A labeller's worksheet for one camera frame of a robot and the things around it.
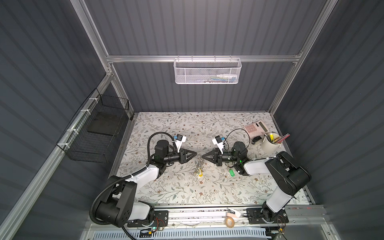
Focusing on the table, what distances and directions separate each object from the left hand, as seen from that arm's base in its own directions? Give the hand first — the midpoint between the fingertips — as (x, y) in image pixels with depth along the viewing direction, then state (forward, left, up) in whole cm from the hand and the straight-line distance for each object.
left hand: (195, 153), depth 80 cm
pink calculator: (+25, -47, -13) cm, 54 cm away
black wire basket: (+7, +51, +12) cm, 53 cm away
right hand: (-4, -5, 0) cm, 6 cm away
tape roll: (-31, -16, -16) cm, 38 cm away
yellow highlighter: (+12, -49, -5) cm, 51 cm away
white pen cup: (+6, -47, -7) cm, 48 cm away
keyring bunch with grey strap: (+1, -3, -16) cm, 16 cm away
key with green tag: (-6, -22, -15) cm, 27 cm away
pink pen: (+8, -55, -2) cm, 55 cm away
